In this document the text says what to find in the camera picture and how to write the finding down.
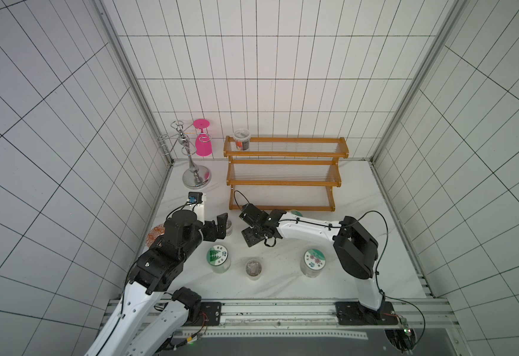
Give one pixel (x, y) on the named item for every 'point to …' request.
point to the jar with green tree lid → (218, 258)
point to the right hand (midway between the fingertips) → (245, 238)
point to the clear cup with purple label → (229, 228)
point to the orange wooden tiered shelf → (292, 173)
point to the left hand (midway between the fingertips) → (211, 219)
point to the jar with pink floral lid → (313, 262)
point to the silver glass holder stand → (194, 176)
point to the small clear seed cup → (253, 269)
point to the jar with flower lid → (296, 212)
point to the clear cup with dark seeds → (242, 136)
